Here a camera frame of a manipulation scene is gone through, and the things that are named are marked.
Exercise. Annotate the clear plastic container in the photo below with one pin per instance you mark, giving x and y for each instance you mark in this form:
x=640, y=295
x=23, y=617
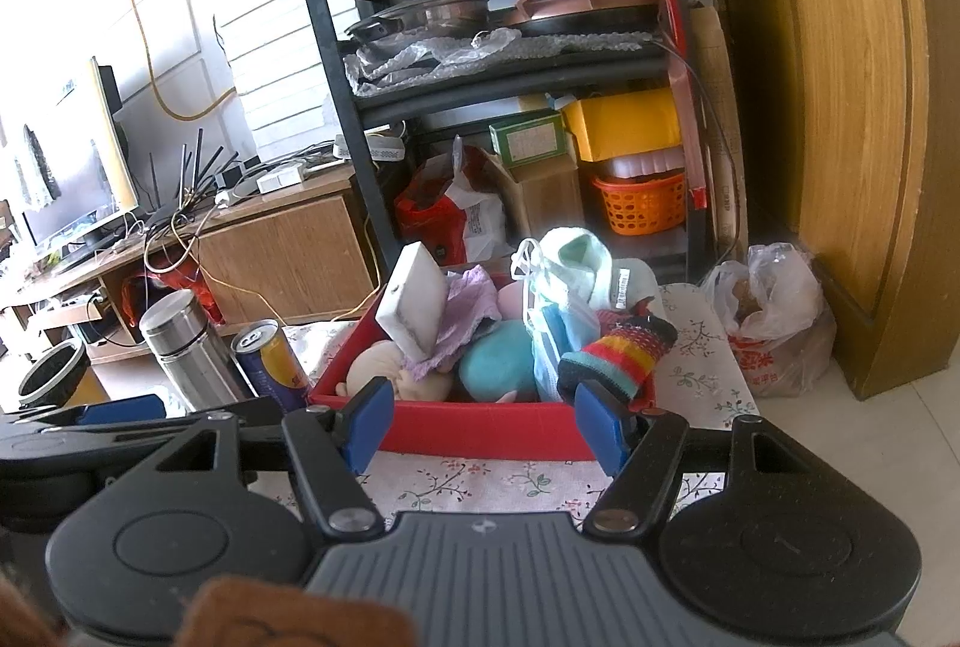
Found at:
x=637, y=165

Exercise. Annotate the black frying pan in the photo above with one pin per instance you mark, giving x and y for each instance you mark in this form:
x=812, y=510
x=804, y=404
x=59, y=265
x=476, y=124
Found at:
x=600, y=20

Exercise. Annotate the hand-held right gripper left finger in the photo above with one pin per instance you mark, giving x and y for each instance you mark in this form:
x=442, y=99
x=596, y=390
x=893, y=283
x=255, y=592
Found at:
x=371, y=418

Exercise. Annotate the floral tablecloth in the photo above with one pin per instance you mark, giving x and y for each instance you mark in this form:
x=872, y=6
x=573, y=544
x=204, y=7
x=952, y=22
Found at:
x=697, y=377

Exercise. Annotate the blue yellow drink can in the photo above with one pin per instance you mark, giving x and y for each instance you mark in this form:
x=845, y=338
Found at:
x=274, y=369

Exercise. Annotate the bubble wrap sheet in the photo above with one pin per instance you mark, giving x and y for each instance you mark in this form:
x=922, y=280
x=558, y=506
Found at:
x=427, y=58

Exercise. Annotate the wooden television stand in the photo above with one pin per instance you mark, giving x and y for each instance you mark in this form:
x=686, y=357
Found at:
x=285, y=257

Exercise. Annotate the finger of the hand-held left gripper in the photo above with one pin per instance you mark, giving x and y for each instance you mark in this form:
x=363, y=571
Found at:
x=255, y=418
x=120, y=408

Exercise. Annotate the pink teal pig plush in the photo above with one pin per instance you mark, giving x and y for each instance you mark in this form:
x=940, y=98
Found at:
x=499, y=362

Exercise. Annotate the blue face mask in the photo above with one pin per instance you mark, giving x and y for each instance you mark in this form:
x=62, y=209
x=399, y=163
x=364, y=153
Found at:
x=547, y=347

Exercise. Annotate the flat screen television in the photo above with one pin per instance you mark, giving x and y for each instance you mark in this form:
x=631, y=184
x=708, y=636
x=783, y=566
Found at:
x=67, y=167

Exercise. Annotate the green box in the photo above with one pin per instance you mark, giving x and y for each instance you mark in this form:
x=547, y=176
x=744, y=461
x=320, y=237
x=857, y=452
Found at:
x=529, y=140

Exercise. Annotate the stainless steel thermos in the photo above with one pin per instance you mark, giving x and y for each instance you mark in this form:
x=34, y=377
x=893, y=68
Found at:
x=187, y=354

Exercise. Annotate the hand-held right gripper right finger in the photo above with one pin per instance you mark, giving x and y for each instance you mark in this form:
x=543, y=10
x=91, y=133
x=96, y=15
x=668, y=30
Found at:
x=600, y=426

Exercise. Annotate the black router with antennas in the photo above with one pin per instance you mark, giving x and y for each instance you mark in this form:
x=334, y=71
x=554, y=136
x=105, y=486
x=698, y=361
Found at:
x=187, y=182

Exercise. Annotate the white foam block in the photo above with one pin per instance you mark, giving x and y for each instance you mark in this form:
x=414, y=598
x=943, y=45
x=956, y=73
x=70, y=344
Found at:
x=412, y=294

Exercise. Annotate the orange plastic basket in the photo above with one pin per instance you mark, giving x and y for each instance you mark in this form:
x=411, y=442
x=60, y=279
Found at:
x=637, y=204

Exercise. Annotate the tall brown board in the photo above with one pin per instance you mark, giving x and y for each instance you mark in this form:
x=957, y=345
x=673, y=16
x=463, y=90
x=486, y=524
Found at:
x=724, y=167

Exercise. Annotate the wooden cabinet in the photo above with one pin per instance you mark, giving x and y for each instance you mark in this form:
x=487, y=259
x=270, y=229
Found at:
x=840, y=129

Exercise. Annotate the brown fuzzy cloth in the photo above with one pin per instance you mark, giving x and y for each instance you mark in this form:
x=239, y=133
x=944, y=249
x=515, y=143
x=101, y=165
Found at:
x=300, y=617

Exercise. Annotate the white power adapter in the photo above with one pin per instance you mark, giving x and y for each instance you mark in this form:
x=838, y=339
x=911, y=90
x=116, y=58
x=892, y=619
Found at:
x=283, y=176

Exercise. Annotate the beige plush toy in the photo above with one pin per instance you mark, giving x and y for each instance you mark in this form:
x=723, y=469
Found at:
x=382, y=358

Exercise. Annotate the yellow box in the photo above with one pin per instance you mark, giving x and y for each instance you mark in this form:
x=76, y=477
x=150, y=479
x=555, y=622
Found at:
x=622, y=122

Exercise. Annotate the red cardboard box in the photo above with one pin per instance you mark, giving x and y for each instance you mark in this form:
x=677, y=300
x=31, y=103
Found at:
x=487, y=426

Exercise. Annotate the white green knit socks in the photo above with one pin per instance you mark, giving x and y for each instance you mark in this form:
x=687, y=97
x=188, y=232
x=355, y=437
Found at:
x=577, y=264

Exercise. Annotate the red white plastic bag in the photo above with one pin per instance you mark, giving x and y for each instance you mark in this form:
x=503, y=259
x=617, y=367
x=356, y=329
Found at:
x=450, y=219

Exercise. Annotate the brown cardboard box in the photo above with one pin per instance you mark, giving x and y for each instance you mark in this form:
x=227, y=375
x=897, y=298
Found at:
x=547, y=204

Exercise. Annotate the black shelving rack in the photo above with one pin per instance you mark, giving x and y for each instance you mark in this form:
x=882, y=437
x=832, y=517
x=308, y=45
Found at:
x=332, y=47

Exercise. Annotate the purple cloth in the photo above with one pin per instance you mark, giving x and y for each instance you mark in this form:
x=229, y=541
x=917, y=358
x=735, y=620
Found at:
x=465, y=309

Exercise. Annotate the striped knitted sock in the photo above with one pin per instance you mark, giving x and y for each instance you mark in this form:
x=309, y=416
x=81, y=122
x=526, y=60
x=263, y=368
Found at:
x=622, y=354

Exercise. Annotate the pink pan lid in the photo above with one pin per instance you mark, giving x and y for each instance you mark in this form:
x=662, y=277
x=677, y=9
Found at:
x=555, y=0

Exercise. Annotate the steel pot with lid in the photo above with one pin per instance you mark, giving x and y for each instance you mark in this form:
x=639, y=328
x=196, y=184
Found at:
x=450, y=9

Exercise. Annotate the white power strip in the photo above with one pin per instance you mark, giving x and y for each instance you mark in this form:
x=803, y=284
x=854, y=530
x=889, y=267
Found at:
x=382, y=150

